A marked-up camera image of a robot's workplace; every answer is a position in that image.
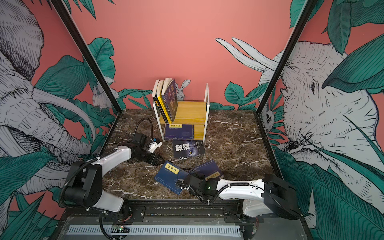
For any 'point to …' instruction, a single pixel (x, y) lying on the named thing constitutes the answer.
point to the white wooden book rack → (191, 122)
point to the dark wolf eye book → (185, 148)
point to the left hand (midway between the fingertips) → (160, 158)
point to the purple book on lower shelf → (179, 131)
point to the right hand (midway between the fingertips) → (191, 178)
